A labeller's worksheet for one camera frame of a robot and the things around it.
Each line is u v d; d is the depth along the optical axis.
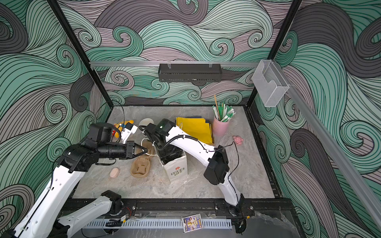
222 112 0.95
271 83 0.78
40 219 0.36
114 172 0.83
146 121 0.89
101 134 0.48
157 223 0.70
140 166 0.86
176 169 0.71
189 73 0.96
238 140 0.96
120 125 0.58
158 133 0.52
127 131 0.58
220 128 0.99
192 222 0.68
